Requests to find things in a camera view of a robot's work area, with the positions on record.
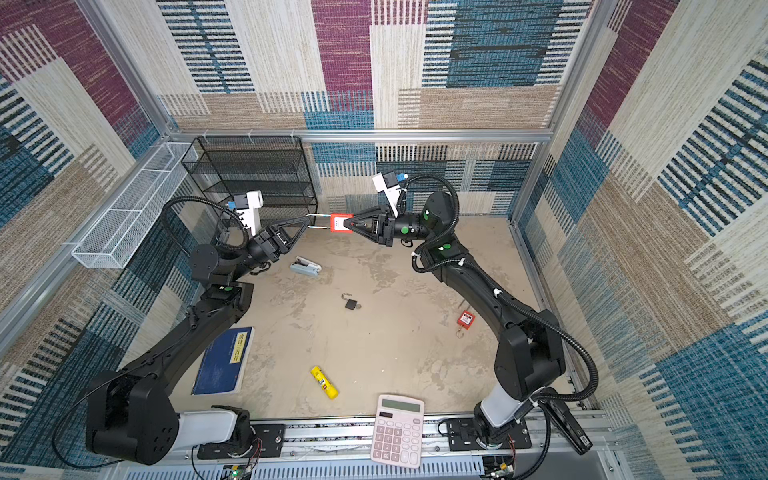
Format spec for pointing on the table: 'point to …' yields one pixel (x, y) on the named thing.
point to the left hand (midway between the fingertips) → (309, 221)
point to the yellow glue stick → (324, 383)
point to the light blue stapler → (305, 266)
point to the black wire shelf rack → (273, 169)
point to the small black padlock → (350, 304)
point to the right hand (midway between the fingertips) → (345, 227)
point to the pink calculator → (397, 437)
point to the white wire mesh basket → (110, 241)
